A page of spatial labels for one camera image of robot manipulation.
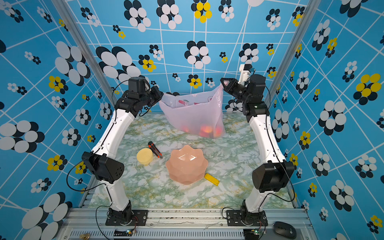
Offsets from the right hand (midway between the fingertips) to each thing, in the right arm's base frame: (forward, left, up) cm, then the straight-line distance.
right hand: (222, 79), depth 69 cm
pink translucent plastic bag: (-2, +11, -21) cm, 24 cm away
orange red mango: (-6, +6, -30) cm, 31 cm away
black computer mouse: (-54, -29, -46) cm, 76 cm away
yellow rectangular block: (-30, +4, -47) cm, 56 cm away
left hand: (+2, +28, -8) cm, 30 cm away
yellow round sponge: (-16, +46, -45) cm, 66 cm away
